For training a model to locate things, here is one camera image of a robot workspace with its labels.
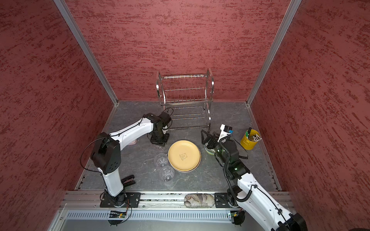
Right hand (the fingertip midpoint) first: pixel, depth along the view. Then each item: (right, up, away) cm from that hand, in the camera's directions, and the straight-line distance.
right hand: (204, 134), depth 77 cm
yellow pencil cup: (+29, -4, +11) cm, 32 cm away
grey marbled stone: (-3, -33, -5) cm, 34 cm away
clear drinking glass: (-25, -17, +7) cm, 31 cm away
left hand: (-24, -9, +9) cm, 28 cm away
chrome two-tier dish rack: (-8, +26, +42) cm, 50 cm away
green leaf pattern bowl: (+5, -12, +12) cm, 18 cm away
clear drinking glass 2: (-22, -24, +6) cm, 33 cm away
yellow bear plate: (-11, -15, +11) cm, 22 cm away
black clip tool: (-43, -27, +3) cm, 51 cm away
